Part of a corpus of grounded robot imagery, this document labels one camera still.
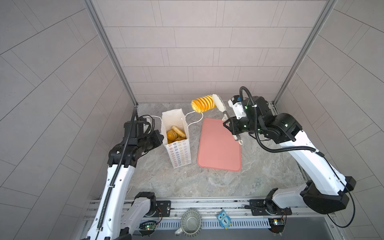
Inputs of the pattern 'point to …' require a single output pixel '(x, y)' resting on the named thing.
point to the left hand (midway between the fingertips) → (167, 134)
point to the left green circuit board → (147, 228)
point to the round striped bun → (171, 135)
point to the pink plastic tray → (217, 148)
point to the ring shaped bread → (178, 132)
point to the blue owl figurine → (225, 220)
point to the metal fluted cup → (191, 223)
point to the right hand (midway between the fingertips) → (223, 124)
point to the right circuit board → (277, 225)
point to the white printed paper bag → (178, 153)
